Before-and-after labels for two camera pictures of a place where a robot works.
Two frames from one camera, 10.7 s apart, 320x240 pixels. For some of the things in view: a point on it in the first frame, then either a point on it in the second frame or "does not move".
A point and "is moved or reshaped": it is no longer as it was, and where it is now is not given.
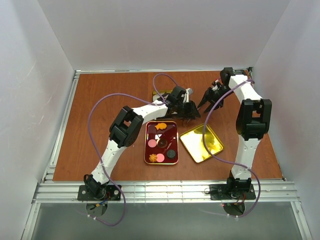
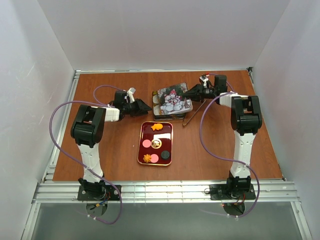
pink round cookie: [152, 143] -> [146, 143]
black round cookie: [171, 153] -> [165, 154]
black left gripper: [187, 109] -> [136, 107]
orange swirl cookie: [152, 157] -> [147, 158]
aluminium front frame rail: [167, 192] does not move
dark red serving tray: [161, 145] is moved or reshaped
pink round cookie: [160, 157] -> [154, 158]
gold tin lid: [193, 139] is moved or reshaped
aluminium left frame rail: [50, 170] does not move
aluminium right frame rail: [250, 72] does not move
